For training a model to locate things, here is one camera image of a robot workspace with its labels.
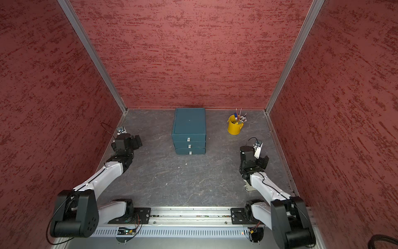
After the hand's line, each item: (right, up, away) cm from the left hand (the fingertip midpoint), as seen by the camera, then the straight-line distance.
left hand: (129, 141), depth 87 cm
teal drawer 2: (+35, -7, +5) cm, 36 cm away
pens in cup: (+67, +14, +16) cm, 71 cm away
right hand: (+74, -8, 0) cm, 74 cm away
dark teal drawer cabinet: (+36, +6, -6) cm, 37 cm away
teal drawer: (+36, +3, -5) cm, 36 cm away
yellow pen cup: (+64, +7, +14) cm, 66 cm away
